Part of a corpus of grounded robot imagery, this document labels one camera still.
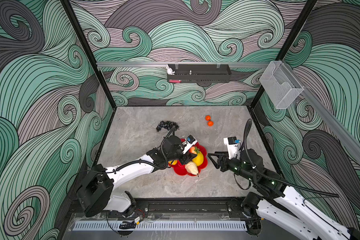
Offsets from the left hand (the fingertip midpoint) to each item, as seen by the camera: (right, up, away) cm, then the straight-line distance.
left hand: (193, 149), depth 78 cm
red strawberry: (0, 0, -2) cm, 2 cm away
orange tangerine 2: (+16, +13, +29) cm, 36 cm away
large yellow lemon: (+4, -7, +7) cm, 10 cm away
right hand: (+7, 0, -10) cm, 13 cm away
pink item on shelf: (-10, +40, +11) cm, 42 cm away
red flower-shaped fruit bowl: (-7, -12, +7) cm, 16 cm away
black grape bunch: (-15, +12, +25) cm, 32 cm away
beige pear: (0, -11, +3) cm, 11 cm away
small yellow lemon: (-10, -8, +3) cm, 13 cm away
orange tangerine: (+15, +18, +32) cm, 39 cm away
